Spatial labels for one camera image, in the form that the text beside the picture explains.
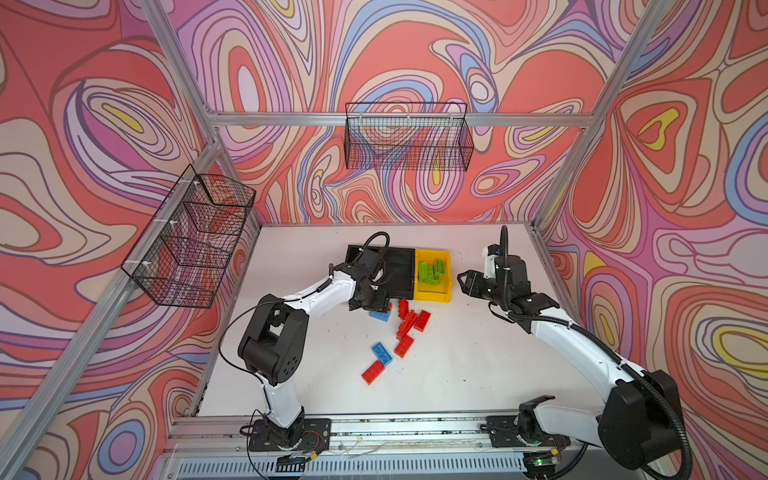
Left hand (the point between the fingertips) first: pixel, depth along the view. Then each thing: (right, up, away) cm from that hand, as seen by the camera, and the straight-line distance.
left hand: (384, 306), depth 91 cm
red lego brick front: (-3, -17, -9) cm, 19 cm away
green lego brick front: (+18, +10, +8) cm, 22 cm away
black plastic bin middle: (+5, +9, +5) cm, 11 cm away
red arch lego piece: (+7, -4, -4) cm, 9 cm away
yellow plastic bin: (+19, +4, +6) cm, 20 cm away
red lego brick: (+6, -11, -5) cm, 13 cm away
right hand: (+24, +7, -6) cm, 26 cm away
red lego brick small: (+6, -1, +2) cm, 7 cm away
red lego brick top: (+12, -5, +1) cm, 13 cm away
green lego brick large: (+14, +10, +10) cm, 20 cm away
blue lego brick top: (0, -4, +2) cm, 4 cm away
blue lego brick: (-1, -13, -5) cm, 14 cm away
